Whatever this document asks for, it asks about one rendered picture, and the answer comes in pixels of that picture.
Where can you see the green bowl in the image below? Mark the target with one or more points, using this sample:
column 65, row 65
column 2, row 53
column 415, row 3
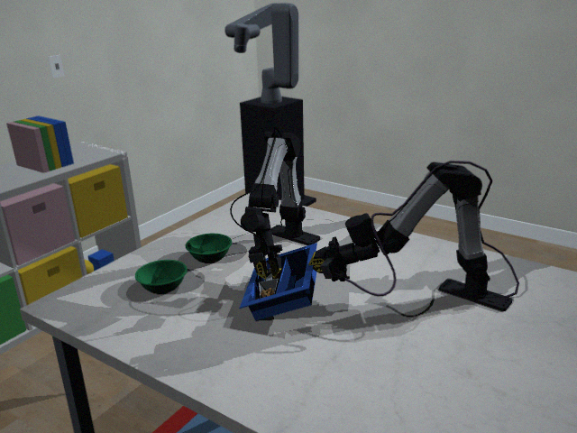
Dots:
column 170, row 271
column 204, row 248

